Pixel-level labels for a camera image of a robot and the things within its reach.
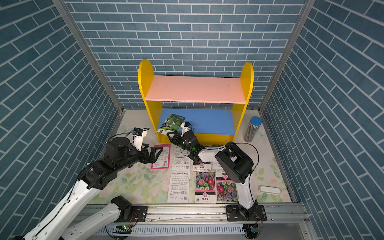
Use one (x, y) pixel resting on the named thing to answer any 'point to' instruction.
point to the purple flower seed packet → (217, 166)
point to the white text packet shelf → (179, 188)
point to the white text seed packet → (181, 161)
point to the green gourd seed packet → (171, 124)
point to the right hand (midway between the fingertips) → (168, 135)
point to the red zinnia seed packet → (226, 189)
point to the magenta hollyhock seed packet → (201, 167)
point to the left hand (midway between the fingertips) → (159, 148)
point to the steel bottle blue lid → (255, 122)
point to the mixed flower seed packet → (205, 188)
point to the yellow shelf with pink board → (212, 106)
